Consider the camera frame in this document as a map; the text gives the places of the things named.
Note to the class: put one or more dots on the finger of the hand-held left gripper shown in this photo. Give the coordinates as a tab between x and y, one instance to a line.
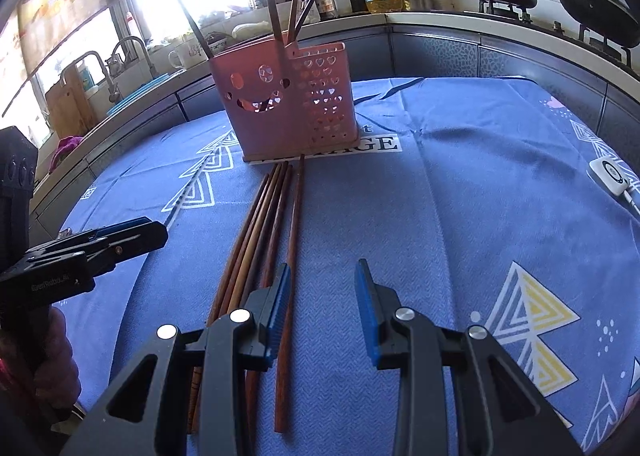
140	241
120	227

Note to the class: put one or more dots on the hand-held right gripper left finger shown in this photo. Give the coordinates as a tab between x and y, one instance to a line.
280	306

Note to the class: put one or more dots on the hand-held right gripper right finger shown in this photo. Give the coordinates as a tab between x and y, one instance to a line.
365	311

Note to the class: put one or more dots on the bundle of wooden chopsticks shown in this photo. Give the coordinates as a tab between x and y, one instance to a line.
250	246

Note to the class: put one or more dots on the pink plastic utensil holder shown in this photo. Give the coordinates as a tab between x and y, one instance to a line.
250	136

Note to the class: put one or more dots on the person's left hand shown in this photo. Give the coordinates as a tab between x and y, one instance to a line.
65	361

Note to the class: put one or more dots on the pink cloth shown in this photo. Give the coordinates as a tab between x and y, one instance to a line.
67	149

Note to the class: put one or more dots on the blue printed tablecloth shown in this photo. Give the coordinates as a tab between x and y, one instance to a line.
450	211

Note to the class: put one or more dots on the wooden cutting board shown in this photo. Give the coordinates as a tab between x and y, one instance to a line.
67	106

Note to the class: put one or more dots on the blue plastic basin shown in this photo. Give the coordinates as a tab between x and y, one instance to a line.
140	94

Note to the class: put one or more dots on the steel kitchen faucet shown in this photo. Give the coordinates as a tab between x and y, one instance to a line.
147	54
107	74

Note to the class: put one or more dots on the white printed mug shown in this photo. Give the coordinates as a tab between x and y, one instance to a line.
185	54

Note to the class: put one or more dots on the narrow fruit print roller blind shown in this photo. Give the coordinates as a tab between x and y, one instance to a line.
15	66

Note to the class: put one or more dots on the patterned ceramic bowl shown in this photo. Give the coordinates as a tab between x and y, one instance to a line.
220	40

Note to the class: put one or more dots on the wide fruit print roller blind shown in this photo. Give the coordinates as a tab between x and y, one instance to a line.
65	1

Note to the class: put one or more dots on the white oblong object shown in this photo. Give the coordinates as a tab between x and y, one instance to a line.
250	30

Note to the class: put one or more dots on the kitchen counter with cabinets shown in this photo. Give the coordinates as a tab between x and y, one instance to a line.
450	51

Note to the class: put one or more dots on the white round button device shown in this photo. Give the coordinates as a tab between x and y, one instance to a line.
607	174

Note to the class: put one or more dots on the black gas stove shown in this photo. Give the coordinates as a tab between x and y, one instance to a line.
607	44

